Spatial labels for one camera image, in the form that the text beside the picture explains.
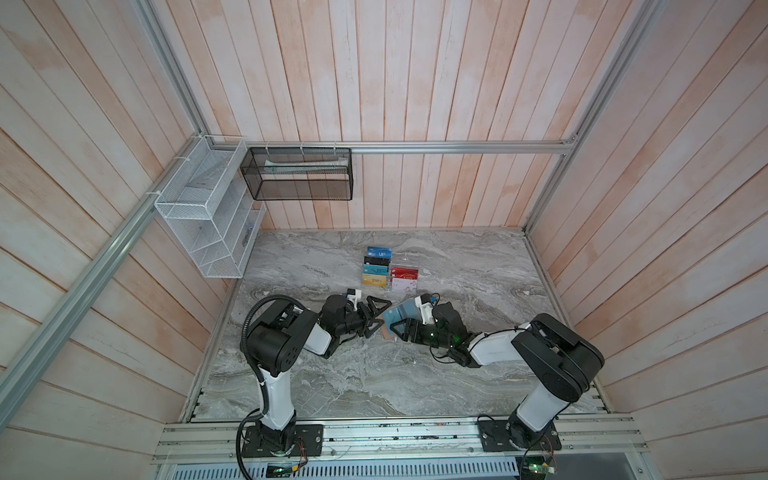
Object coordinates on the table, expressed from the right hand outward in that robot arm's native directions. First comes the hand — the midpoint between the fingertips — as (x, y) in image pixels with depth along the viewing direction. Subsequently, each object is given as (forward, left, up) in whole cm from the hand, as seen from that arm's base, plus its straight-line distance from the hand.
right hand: (397, 328), depth 90 cm
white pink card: (+16, -3, -1) cm, 17 cm away
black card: (+23, +8, +5) cm, 25 cm away
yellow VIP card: (+18, +8, -1) cm, 20 cm away
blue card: (+25, +6, +6) cm, 27 cm away
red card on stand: (+20, -3, +1) cm, 20 cm away
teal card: (+7, -4, -2) cm, 8 cm away
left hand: (+3, +2, +2) cm, 4 cm away
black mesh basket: (+46, +34, +24) cm, 62 cm away
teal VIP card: (+21, +7, +2) cm, 22 cm away
